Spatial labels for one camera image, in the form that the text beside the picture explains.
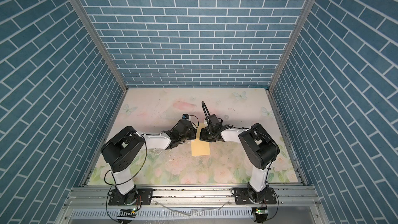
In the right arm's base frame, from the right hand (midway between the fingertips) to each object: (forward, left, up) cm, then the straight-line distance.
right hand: (198, 136), depth 94 cm
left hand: (+3, +1, +1) cm, 3 cm away
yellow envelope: (-6, -1, -2) cm, 7 cm away
